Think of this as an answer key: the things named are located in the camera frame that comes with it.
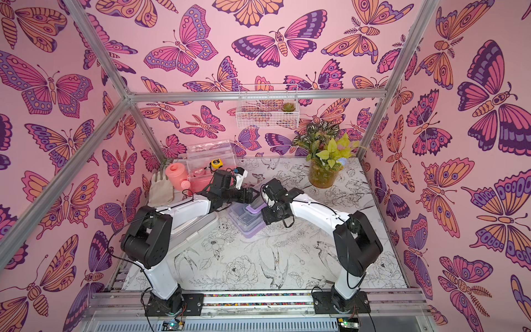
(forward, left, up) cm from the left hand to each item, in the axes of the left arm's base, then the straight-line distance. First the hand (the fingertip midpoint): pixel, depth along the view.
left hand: (256, 192), depth 92 cm
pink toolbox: (+27, +31, -5) cm, 41 cm away
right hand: (-10, -6, -3) cm, 12 cm away
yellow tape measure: (+20, +22, -1) cm, 29 cm away
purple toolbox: (-11, +3, -3) cm, 12 cm away
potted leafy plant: (+14, -32, +12) cm, 37 cm away
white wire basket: (+32, -5, +23) cm, 40 cm away
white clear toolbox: (-25, +17, +23) cm, 38 cm away
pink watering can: (+9, +38, +1) cm, 39 cm away
